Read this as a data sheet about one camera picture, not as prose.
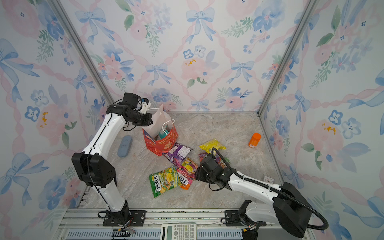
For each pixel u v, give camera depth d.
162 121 0.95
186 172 0.87
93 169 0.47
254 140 0.95
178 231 0.69
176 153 0.93
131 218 0.73
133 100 0.66
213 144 0.97
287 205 0.41
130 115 0.62
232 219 0.73
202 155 0.95
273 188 0.45
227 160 0.93
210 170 0.64
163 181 0.83
